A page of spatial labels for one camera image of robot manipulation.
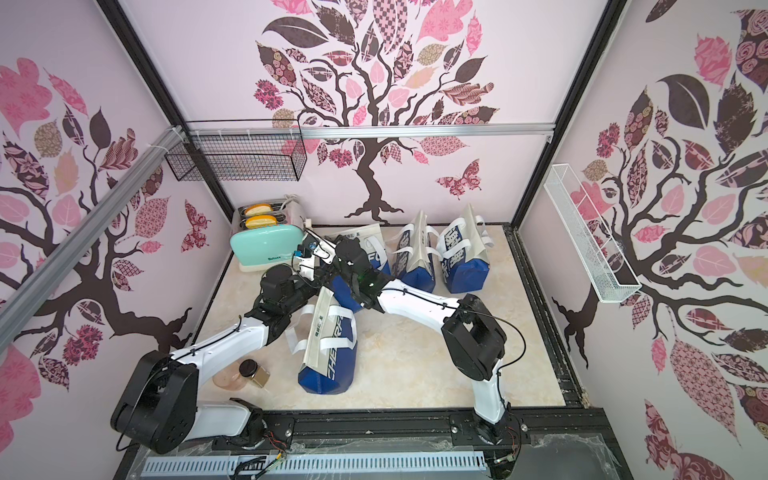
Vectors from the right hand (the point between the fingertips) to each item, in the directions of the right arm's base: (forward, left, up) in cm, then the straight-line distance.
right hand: (331, 235), depth 81 cm
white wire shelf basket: (-18, -66, +4) cm, 69 cm away
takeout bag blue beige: (-29, -1, -6) cm, 30 cm away
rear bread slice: (+21, +29, -8) cm, 37 cm away
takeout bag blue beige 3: (+2, -38, -9) cm, 39 cm away
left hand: (-6, -1, -9) cm, 11 cm away
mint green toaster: (+7, +24, -14) cm, 29 cm away
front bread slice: (+14, +27, -7) cm, 31 cm away
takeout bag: (+1, -11, -4) cm, 12 cm away
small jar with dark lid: (-30, +20, -17) cm, 40 cm away
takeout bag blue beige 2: (-4, -23, -6) cm, 24 cm away
